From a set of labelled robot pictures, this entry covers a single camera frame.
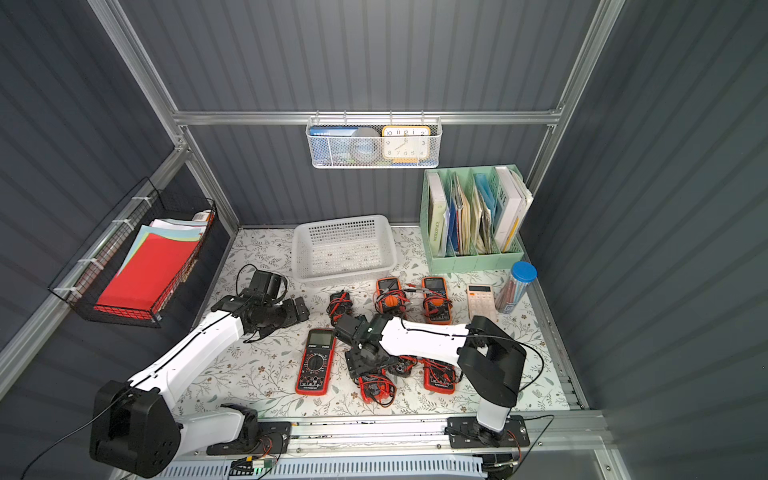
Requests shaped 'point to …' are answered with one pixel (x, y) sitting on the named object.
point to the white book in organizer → (516, 197)
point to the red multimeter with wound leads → (379, 389)
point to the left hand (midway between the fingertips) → (292, 315)
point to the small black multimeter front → (402, 367)
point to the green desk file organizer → (470, 218)
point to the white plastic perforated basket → (343, 249)
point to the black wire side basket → (146, 211)
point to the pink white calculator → (481, 301)
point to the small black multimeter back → (340, 304)
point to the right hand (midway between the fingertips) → (368, 363)
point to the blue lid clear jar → (522, 273)
